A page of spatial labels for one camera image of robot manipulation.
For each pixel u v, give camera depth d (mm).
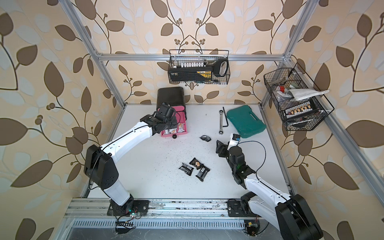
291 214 404
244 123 1044
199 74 825
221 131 1046
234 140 724
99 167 449
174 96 1094
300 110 675
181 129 987
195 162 866
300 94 637
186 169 862
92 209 757
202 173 845
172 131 969
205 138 988
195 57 909
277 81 862
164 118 655
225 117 1123
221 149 750
